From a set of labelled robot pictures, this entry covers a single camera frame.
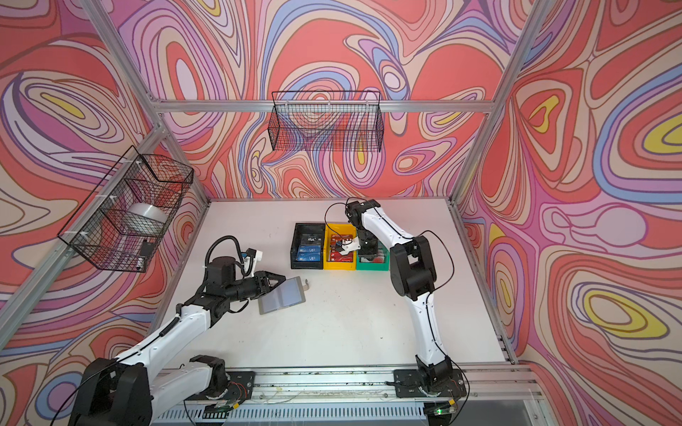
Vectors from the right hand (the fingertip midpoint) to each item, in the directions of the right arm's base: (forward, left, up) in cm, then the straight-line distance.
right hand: (377, 256), depth 96 cm
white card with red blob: (-3, +1, +2) cm, 3 cm away
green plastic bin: (-4, +3, 0) cm, 5 cm away
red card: (+1, +15, -2) cm, 15 cm away
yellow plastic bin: (+12, +16, -1) cm, 20 cm away
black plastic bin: (+13, +27, -2) cm, 30 cm away
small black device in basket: (-9, +68, +21) cm, 72 cm away
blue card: (+4, +25, -2) cm, 26 cm away
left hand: (-13, +30, +9) cm, 34 cm away
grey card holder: (-12, +32, -3) cm, 34 cm away
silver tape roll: (-5, +66, +29) cm, 72 cm away
